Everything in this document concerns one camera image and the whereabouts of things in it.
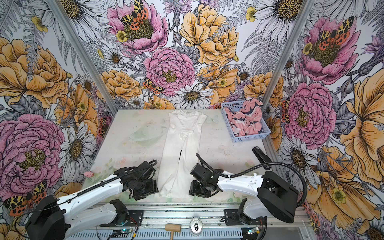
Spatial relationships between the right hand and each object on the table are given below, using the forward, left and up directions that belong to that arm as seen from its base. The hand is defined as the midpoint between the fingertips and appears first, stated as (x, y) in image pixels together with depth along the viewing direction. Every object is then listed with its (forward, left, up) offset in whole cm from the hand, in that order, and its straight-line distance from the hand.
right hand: (194, 199), depth 78 cm
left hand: (+1, +22, +1) cm, 22 cm away
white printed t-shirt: (+27, +8, -1) cm, 29 cm away
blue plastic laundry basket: (+41, -49, +3) cm, 64 cm away
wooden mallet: (-12, +10, +1) cm, 16 cm away
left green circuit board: (-13, +35, -4) cm, 37 cm away
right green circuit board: (-14, -28, -2) cm, 32 cm away
